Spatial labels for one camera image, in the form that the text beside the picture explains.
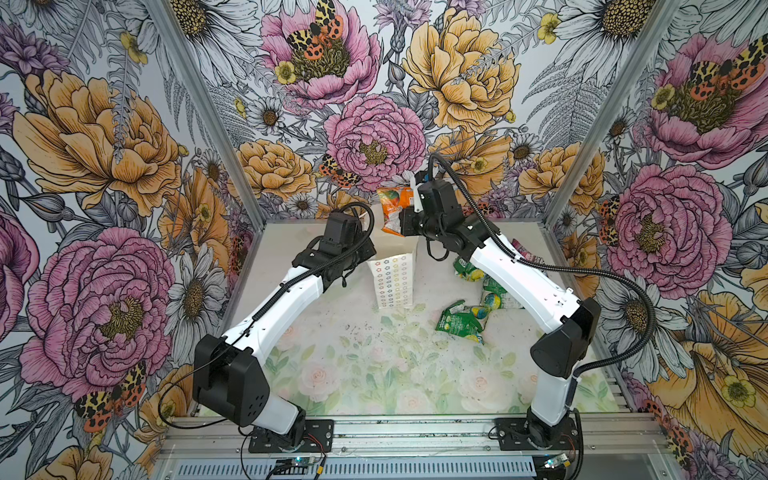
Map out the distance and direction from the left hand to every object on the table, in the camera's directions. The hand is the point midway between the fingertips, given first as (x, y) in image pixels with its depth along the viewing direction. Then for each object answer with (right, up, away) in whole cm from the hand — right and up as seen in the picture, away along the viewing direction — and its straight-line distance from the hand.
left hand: (372, 252), depth 83 cm
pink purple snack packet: (+51, 0, +20) cm, 54 cm away
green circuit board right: (+44, -49, -11) cm, 67 cm away
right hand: (+8, +7, -5) cm, 12 cm away
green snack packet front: (+26, -20, +7) cm, 34 cm away
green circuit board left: (-16, -49, -11) cm, 53 cm away
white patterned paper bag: (+6, -3, -4) cm, 8 cm away
